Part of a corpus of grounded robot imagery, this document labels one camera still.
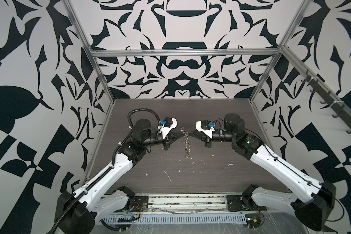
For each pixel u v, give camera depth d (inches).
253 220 27.9
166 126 22.3
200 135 22.3
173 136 24.4
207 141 23.0
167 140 23.2
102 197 17.6
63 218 13.9
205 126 20.6
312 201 14.9
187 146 25.8
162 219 25.5
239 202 29.4
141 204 28.7
